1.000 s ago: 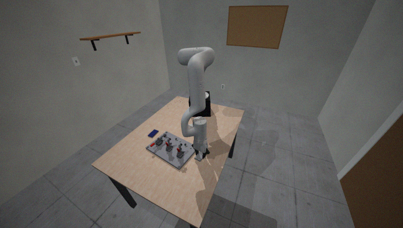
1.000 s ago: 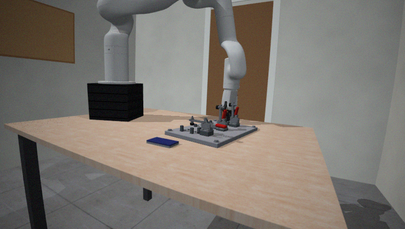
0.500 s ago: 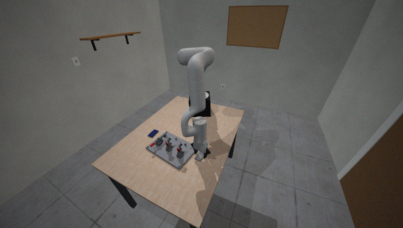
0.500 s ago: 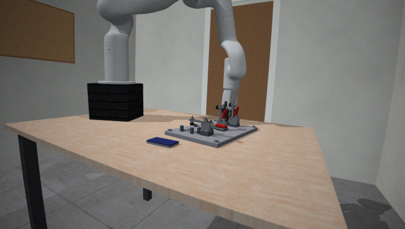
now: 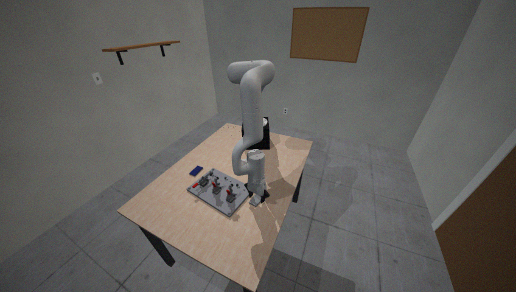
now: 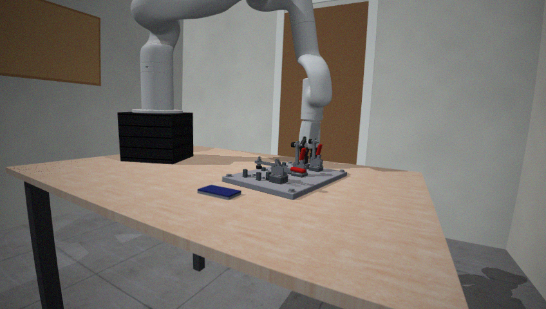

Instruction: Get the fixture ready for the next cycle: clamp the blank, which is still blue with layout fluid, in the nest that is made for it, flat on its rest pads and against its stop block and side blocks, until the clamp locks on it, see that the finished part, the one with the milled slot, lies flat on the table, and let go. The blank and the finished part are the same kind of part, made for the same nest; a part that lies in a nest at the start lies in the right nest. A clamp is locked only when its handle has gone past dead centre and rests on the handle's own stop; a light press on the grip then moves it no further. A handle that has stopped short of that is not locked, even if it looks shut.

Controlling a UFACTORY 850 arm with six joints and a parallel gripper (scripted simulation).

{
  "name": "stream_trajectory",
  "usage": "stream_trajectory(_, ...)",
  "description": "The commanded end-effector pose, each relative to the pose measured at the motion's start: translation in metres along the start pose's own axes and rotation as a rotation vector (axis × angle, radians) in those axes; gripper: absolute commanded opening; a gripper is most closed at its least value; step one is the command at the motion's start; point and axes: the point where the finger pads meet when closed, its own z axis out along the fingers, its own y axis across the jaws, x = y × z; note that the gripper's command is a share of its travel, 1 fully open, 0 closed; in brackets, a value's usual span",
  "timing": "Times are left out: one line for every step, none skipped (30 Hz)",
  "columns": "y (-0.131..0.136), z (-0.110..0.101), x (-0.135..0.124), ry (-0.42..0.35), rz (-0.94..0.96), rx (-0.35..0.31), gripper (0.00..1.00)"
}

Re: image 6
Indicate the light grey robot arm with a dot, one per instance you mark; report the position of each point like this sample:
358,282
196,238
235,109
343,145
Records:
156,56

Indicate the blue rectangular block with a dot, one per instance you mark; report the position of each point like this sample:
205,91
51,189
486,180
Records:
219,192

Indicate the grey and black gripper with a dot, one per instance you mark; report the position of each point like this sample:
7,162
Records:
309,130

